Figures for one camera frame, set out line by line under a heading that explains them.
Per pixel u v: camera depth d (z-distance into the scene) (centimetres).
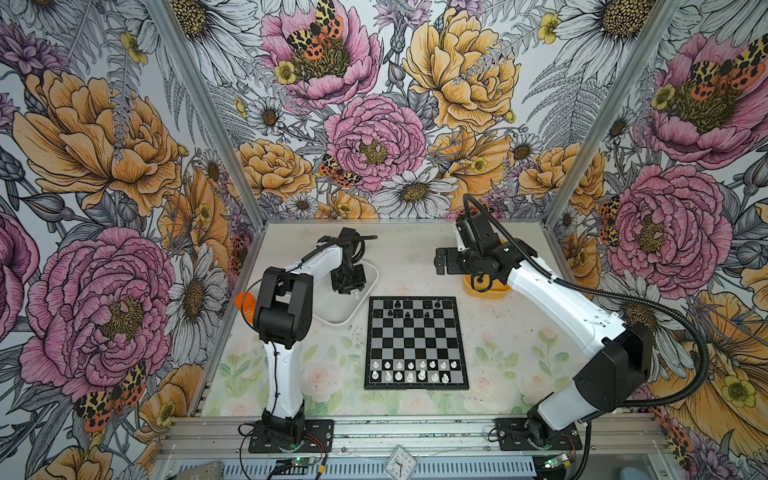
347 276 85
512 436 74
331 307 97
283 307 55
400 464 69
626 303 87
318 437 74
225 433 76
